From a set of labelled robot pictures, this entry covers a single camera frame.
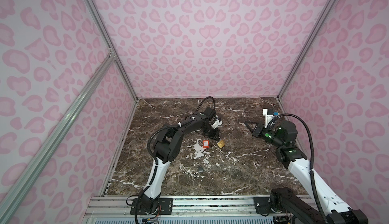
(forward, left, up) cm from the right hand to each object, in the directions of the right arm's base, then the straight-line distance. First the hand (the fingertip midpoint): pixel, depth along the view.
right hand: (246, 122), depth 73 cm
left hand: (+4, +10, -22) cm, 25 cm away
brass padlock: (+1, +10, -24) cm, 26 cm away
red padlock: (+1, +19, -24) cm, 31 cm away
